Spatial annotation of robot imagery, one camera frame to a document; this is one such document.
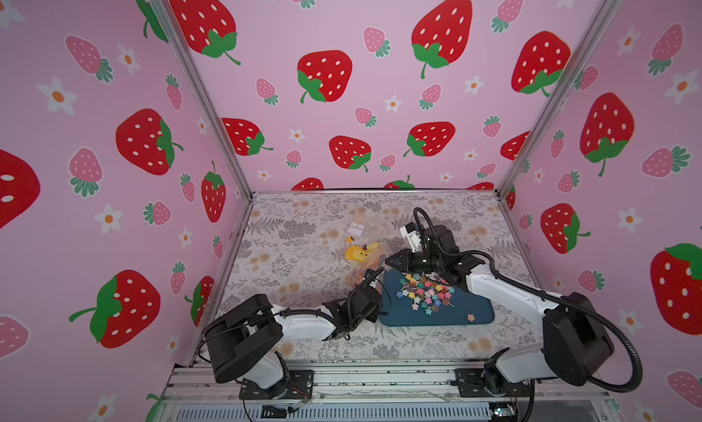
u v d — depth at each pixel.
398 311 0.88
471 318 0.85
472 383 0.73
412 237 0.77
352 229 1.04
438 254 0.65
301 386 0.74
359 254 0.98
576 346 0.42
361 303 0.66
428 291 0.90
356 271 0.92
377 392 0.73
